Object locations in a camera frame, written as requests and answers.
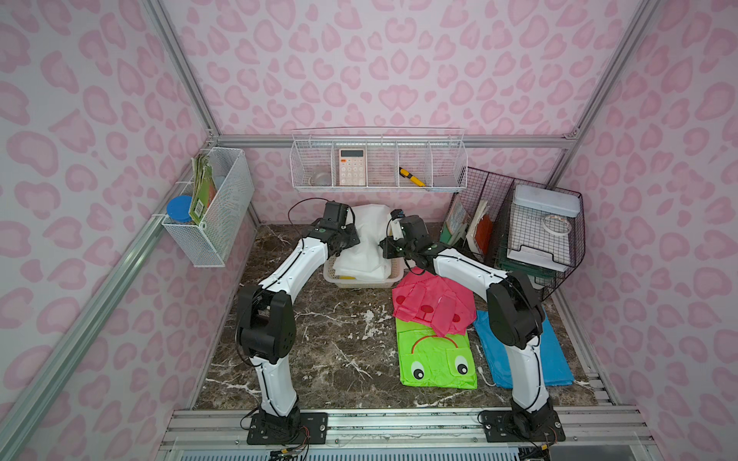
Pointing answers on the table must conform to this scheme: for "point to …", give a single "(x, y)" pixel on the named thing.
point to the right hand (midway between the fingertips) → (377, 242)
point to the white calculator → (352, 167)
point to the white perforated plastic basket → (395, 276)
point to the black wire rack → (498, 190)
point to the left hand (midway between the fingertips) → (354, 231)
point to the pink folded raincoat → (443, 304)
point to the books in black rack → (477, 228)
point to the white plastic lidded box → (540, 227)
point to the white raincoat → (367, 260)
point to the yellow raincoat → (347, 278)
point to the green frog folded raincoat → (427, 359)
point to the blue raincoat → (556, 371)
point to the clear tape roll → (556, 224)
